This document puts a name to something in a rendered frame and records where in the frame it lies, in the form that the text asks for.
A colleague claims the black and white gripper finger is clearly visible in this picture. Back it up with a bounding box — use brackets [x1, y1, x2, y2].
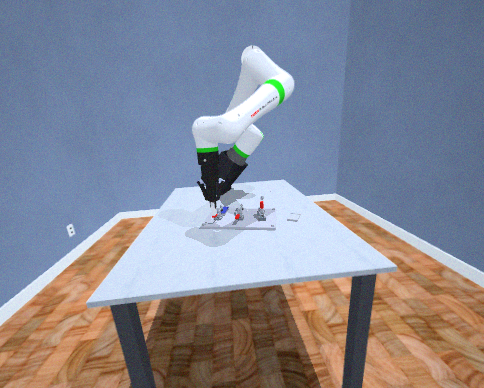
[197, 178, 213, 216]
[211, 177, 225, 216]

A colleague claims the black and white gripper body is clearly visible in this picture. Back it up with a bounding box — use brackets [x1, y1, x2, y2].
[201, 164, 220, 186]

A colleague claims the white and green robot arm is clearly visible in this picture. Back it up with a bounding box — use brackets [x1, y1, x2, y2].
[192, 49, 294, 166]

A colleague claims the grey toggle clamp with red handle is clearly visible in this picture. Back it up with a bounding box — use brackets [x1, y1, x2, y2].
[258, 196, 266, 221]

